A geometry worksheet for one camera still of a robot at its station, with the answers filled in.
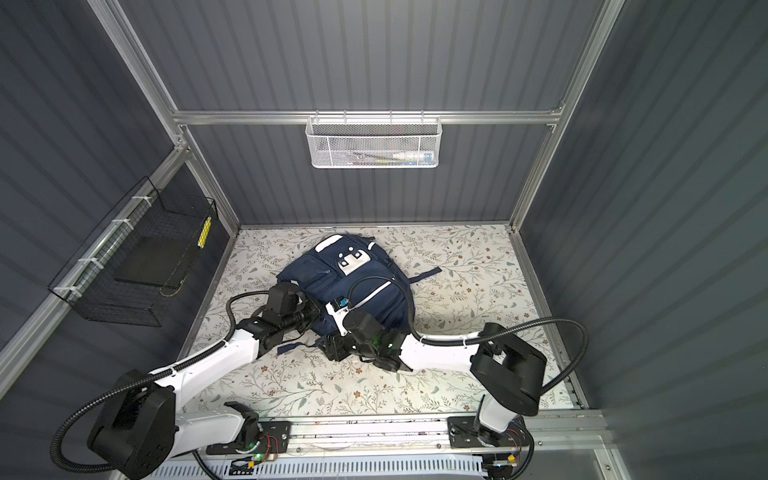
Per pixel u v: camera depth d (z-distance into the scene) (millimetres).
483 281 1047
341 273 928
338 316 721
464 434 728
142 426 405
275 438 725
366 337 620
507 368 451
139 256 736
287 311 680
